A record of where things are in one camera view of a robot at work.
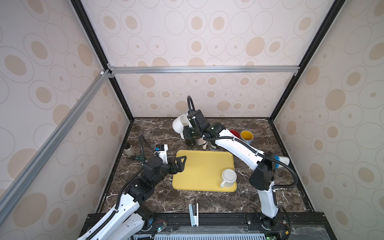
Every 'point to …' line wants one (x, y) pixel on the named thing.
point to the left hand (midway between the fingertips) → (183, 157)
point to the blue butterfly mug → (247, 136)
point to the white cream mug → (229, 177)
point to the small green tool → (138, 157)
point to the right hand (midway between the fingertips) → (184, 131)
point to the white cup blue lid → (285, 159)
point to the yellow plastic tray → (203, 170)
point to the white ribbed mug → (179, 122)
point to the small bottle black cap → (129, 149)
